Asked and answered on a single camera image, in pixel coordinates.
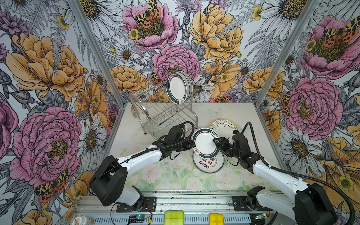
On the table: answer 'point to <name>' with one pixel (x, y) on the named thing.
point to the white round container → (81, 220)
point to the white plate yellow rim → (224, 128)
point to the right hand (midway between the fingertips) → (214, 145)
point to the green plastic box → (174, 217)
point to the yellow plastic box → (216, 219)
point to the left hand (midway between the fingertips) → (194, 147)
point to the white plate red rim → (205, 146)
